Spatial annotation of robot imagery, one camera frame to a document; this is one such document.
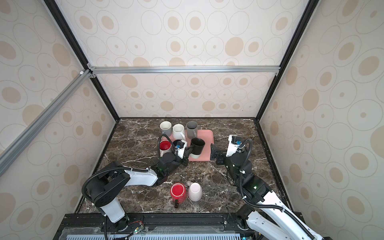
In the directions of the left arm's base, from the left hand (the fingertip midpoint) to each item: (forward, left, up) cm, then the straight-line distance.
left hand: (195, 147), depth 83 cm
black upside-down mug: (-4, +10, +10) cm, 14 cm away
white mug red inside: (+9, +20, -14) cm, 26 cm away
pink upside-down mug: (-22, 0, -7) cm, 23 cm away
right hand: (-6, -12, +12) cm, 18 cm away
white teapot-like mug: (+20, +12, -11) cm, 26 cm away
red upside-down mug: (-22, +8, -9) cm, 25 cm away
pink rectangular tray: (+4, -8, -13) cm, 16 cm away
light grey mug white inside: (+21, +20, -9) cm, 30 cm away
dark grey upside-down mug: (+19, +2, -8) cm, 20 cm away
